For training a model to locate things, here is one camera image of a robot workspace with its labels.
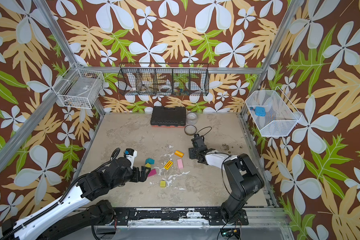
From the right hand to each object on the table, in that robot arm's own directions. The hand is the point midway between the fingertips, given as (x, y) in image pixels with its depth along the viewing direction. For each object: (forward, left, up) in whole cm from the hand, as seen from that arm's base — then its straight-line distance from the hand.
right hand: (194, 150), depth 97 cm
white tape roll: (+34, +18, +25) cm, 46 cm away
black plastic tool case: (+29, +21, 0) cm, 36 cm away
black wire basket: (+37, +20, +29) cm, 51 cm away
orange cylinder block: (-2, +10, -1) cm, 10 cm away
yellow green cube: (-22, +19, 0) cm, 29 cm away
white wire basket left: (+24, +67, +32) cm, 78 cm away
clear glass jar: (+29, -1, -1) cm, 29 cm away
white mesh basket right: (+8, -43, +25) cm, 50 cm away
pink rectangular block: (-8, +9, -2) cm, 13 cm away
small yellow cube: (-10, +29, 0) cm, 31 cm away
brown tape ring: (+18, +1, -2) cm, 19 cm away
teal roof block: (-7, +28, -1) cm, 29 cm away
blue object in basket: (+12, -38, +23) cm, 46 cm away
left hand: (-19, +28, +15) cm, 36 cm away
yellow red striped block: (-10, +16, -1) cm, 19 cm away
